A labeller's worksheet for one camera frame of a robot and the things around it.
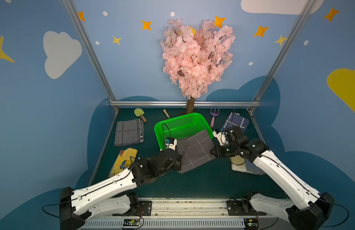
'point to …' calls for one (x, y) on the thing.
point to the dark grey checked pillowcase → (195, 150)
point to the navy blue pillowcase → (235, 120)
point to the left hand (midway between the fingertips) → (182, 155)
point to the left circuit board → (131, 222)
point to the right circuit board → (251, 224)
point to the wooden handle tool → (166, 113)
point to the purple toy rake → (213, 114)
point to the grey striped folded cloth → (129, 132)
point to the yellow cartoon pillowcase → (125, 158)
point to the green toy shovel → (138, 112)
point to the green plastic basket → (180, 126)
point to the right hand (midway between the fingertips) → (213, 150)
